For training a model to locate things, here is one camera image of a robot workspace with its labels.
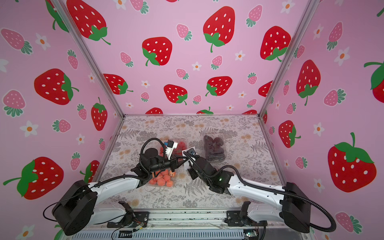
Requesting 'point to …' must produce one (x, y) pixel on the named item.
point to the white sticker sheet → (182, 153)
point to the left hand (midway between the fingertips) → (188, 159)
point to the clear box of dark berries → (214, 147)
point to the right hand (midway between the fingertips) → (187, 163)
